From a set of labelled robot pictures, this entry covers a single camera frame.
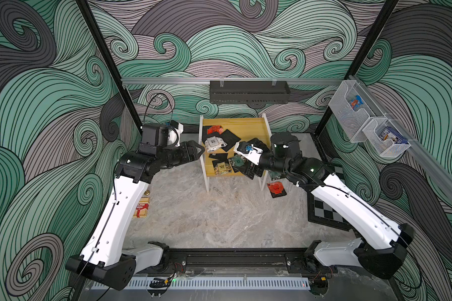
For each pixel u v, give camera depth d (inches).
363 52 32.7
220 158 34.6
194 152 22.4
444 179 20.6
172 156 21.2
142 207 34.3
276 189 37.3
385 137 26.9
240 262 29.3
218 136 29.0
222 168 33.0
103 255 14.2
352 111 30.8
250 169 22.4
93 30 30.1
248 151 20.7
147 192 36.4
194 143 22.8
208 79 37.0
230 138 28.7
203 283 27.5
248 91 37.6
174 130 20.4
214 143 28.0
